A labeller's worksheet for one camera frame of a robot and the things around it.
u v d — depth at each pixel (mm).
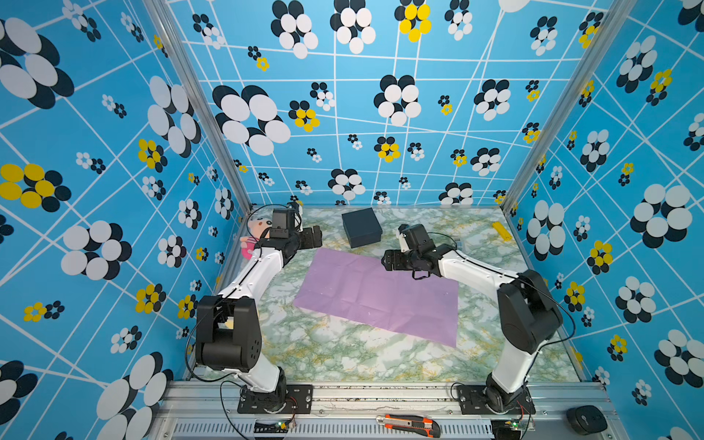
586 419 680
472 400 731
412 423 694
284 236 690
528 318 477
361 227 1089
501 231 1116
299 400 738
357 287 966
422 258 707
